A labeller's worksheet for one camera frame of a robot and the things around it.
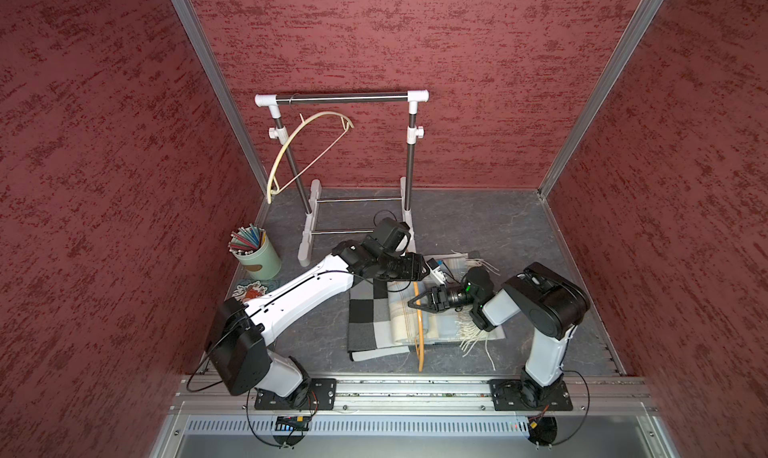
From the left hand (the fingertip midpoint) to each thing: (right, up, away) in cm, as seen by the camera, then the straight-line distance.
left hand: (418, 278), depth 76 cm
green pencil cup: (-46, +1, +14) cm, 48 cm away
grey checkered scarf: (-13, -16, +9) cm, 23 cm away
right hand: (-1, -9, +3) cm, 10 cm away
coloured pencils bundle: (-51, +9, +14) cm, 54 cm away
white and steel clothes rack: (-38, +22, +37) cm, 58 cm away
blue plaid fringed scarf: (+10, -16, +7) cm, 20 cm away
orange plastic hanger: (0, -17, 0) cm, 17 cm away
